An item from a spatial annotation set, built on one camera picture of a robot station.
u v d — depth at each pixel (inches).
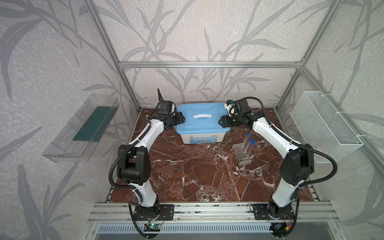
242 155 36.5
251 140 33.2
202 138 36.7
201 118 35.9
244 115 25.7
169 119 26.8
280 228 29.1
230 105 30.7
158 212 28.3
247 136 34.6
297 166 18.4
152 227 28.1
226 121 29.7
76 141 24.9
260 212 28.6
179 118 32.4
